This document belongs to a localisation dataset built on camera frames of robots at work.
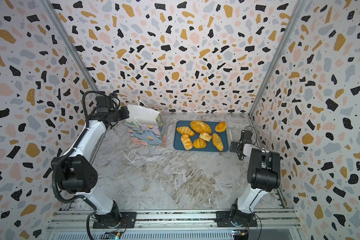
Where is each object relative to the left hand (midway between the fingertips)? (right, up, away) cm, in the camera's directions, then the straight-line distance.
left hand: (127, 107), depth 85 cm
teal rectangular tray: (+27, -24, +18) cm, 41 cm away
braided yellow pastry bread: (+33, -21, +15) cm, 42 cm away
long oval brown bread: (+54, -21, +15) cm, 60 cm away
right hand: (+69, -22, +14) cm, 74 cm away
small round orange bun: (+58, -11, +22) cm, 63 cm away
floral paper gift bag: (+12, -10, -6) cm, 16 cm away
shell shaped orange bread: (+42, -22, +14) cm, 50 cm away
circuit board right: (+59, -63, -14) cm, 87 cm away
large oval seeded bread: (+43, -11, +21) cm, 49 cm away
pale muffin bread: (+46, -17, +15) cm, 52 cm away
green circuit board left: (-1, -62, -15) cm, 64 cm away
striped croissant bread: (+33, -14, +21) cm, 41 cm away
